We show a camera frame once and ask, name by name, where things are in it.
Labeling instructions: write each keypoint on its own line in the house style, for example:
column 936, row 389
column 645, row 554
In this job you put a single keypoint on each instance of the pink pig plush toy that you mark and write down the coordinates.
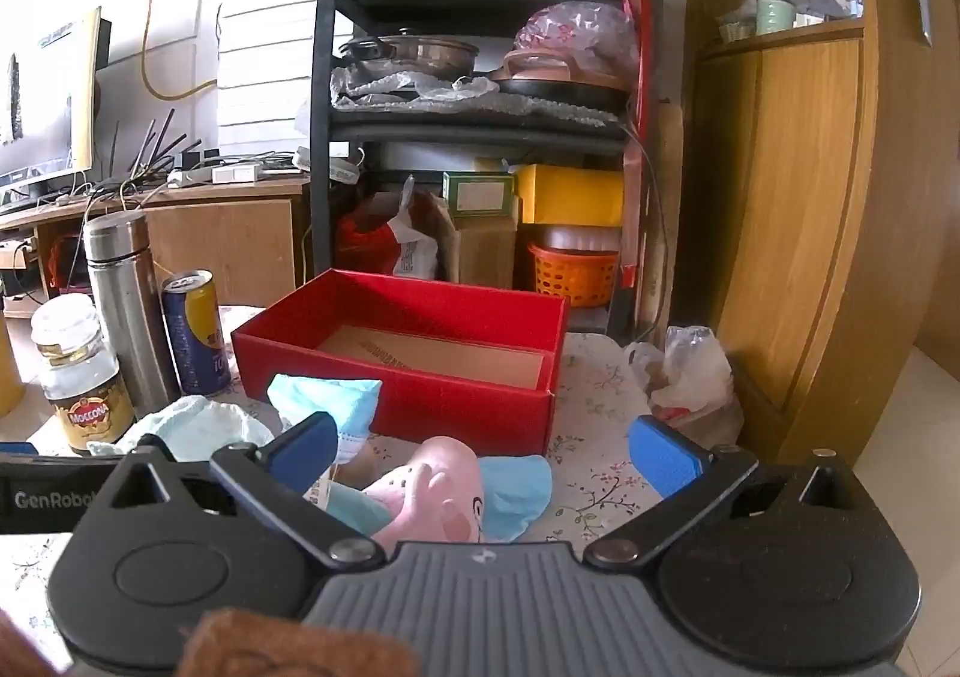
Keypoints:
column 435, row 489

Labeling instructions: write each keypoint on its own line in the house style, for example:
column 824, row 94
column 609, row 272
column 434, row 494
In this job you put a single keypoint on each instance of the red flat board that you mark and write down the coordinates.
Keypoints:
column 636, row 47

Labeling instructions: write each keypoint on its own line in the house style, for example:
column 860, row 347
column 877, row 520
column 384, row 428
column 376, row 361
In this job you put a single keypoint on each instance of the green box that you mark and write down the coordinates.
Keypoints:
column 480, row 196

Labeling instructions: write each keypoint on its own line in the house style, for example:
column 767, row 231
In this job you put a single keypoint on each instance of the glass coffee jar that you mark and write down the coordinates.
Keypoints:
column 82, row 385

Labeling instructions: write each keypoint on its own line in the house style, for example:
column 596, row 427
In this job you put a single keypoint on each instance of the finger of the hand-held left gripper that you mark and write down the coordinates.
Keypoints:
column 16, row 448

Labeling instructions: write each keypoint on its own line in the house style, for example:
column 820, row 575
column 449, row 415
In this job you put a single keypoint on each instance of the stainless steel thermos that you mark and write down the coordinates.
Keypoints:
column 124, row 302

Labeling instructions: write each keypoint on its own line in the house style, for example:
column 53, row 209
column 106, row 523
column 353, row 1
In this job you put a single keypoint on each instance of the brown fuzzy cloth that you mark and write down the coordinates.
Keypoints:
column 285, row 651

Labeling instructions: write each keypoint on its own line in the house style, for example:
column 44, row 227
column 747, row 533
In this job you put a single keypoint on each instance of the red plastic bag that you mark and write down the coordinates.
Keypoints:
column 360, row 238

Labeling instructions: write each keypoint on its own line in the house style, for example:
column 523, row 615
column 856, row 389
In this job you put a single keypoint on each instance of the yellow box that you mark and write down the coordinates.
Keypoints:
column 577, row 197

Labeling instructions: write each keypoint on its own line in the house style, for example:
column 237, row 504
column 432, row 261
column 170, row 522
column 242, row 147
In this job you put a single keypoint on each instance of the flat cardboard sheet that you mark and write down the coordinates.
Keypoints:
column 669, row 197

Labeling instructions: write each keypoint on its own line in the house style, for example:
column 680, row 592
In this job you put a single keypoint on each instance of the white printed bag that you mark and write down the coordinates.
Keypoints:
column 412, row 257

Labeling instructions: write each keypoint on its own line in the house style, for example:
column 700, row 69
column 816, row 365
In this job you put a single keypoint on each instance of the floral tablecloth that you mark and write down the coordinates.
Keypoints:
column 592, row 422

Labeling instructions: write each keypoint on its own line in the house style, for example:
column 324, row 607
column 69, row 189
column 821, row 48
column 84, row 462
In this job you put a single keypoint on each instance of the steel pot with lid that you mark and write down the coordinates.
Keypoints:
column 427, row 55

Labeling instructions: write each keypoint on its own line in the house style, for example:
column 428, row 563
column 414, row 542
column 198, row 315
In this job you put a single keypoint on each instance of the bubble wrap sheet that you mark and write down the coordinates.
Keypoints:
column 390, row 88

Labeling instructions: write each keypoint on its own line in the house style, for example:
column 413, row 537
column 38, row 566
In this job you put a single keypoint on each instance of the brown cardboard box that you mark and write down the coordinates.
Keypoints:
column 487, row 253

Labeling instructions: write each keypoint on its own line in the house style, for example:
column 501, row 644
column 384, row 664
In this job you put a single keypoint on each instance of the light green towel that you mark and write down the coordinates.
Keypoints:
column 195, row 426

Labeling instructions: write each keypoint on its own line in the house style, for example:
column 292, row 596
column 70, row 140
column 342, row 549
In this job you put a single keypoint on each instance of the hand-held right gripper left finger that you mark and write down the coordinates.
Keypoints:
column 304, row 450

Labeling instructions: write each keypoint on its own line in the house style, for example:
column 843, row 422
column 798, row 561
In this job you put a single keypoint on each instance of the white power strip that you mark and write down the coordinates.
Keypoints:
column 225, row 175

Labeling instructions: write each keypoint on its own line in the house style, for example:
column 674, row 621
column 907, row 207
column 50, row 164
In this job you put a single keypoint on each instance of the wooden cabinet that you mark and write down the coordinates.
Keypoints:
column 810, row 197

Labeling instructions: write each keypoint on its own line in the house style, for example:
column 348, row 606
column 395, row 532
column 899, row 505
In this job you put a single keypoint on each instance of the pink frying pan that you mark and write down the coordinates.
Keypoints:
column 555, row 73

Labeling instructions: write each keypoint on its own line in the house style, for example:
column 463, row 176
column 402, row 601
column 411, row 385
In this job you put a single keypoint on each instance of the black router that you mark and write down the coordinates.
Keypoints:
column 154, row 161

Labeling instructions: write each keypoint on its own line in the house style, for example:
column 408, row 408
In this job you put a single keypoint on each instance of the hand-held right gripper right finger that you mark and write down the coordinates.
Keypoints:
column 664, row 456

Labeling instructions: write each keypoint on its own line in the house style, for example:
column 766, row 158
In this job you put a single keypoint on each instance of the red cardboard box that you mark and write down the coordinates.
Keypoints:
column 450, row 407

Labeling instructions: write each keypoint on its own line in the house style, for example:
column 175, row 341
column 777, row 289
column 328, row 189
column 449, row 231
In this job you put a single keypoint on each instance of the pink plastic bag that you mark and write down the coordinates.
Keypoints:
column 577, row 25

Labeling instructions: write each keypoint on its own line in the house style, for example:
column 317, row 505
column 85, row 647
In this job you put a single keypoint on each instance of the orange plastic basket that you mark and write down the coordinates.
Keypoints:
column 574, row 276

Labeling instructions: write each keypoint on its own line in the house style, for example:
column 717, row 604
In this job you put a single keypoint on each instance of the wooden media stand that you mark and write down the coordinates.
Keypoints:
column 225, row 242

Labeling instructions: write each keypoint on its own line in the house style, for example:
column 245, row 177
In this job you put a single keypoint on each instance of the green mug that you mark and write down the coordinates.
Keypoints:
column 772, row 17

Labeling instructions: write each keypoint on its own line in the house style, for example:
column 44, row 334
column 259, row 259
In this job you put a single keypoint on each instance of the blue and yellow can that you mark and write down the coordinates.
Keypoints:
column 191, row 340

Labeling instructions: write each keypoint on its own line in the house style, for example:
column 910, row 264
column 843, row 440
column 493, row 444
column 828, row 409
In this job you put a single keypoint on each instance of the flat screen monitor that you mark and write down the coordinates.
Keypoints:
column 37, row 107

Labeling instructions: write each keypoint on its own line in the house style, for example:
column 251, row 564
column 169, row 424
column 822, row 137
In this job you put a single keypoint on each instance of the white plastic bag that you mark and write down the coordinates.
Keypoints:
column 690, row 377

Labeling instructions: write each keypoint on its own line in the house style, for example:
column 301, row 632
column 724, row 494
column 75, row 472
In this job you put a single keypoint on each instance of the white power adapter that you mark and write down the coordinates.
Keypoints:
column 330, row 165

